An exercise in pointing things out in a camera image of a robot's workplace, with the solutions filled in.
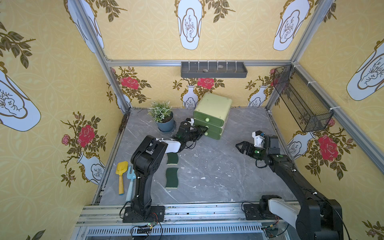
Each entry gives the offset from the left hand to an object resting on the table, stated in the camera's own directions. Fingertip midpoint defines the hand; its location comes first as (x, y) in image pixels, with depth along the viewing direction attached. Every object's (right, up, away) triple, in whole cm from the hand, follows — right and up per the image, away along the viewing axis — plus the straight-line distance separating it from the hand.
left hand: (210, 129), depth 94 cm
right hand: (+17, -10, -8) cm, 21 cm away
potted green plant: (-30, +10, +1) cm, 32 cm away
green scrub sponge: (-23, -18, -1) cm, 29 cm away
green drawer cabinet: (+1, +11, -4) cm, 12 cm away
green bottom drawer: (+2, -4, +4) cm, 6 cm away
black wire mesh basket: (+53, +17, -6) cm, 56 cm away
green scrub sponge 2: (-22, -27, -10) cm, 37 cm away
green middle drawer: (+1, +2, -1) cm, 2 cm away
